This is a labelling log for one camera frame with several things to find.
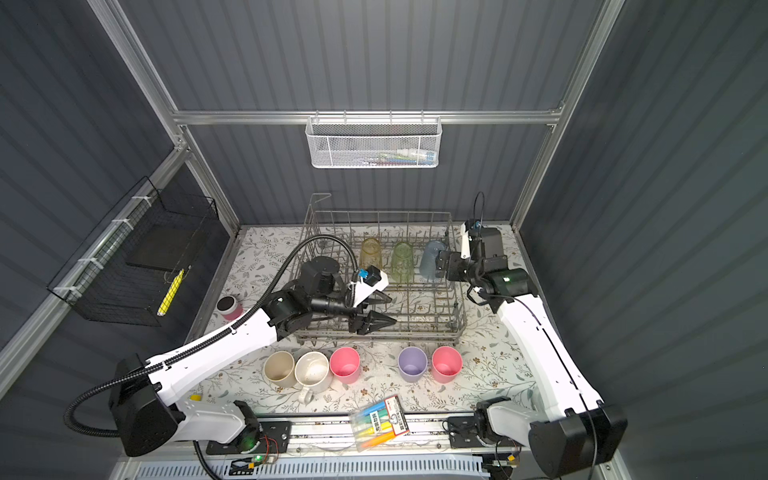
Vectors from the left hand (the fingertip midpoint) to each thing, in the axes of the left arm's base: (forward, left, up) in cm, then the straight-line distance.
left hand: (395, 310), depth 68 cm
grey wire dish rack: (+14, -12, -27) cm, 32 cm away
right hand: (+13, -17, +1) cm, 21 cm away
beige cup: (-4, +32, -23) cm, 40 cm away
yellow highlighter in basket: (+11, +52, +1) cm, 53 cm away
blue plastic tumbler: (+22, -12, -11) cm, 28 cm away
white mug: (-5, +23, -25) cm, 34 cm away
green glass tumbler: (+22, -4, -11) cm, 25 cm away
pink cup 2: (-5, -15, -24) cm, 29 cm away
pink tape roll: (+15, +50, -20) cm, 56 cm away
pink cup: (-3, +14, -23) cm, 27 cm away
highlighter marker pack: (-18, +5, -23) cm, 30 cm away
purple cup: (-4, -5, -25) cm, 25 cm away
